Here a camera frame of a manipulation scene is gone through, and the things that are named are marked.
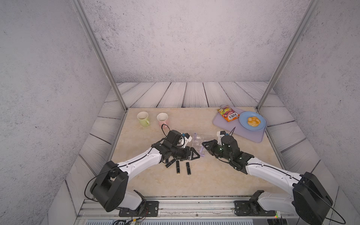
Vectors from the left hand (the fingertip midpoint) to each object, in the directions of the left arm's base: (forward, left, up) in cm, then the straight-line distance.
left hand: (198, 158), depth 77 cm
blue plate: (+38, -40, -12) cm, 57 cm away
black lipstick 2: (+1, +11, -13) cm, 17 cm away
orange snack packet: (+42, -29, -11) cm, 52 cm away
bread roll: (+34, -46, -10) cm, 58 cm away
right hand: (+7, -3, +3) cm, 8 cm away
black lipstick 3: (0, +5, -13) cm, 14 cm away
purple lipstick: (+24, -1, -15) cm, 28 cm away
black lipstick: (+5, +18, -14) cm, 23 cm away
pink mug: (+34, +23, -6) cm, 42 cm away
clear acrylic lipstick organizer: (+18, -2, -11) cm, 21 cm away
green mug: (+36, +37, -6) cm, 52 cm away
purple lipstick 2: (+3, -2, 0) cm, 4 cm away
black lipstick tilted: (+4, +16, -13) cm, 21 cm away
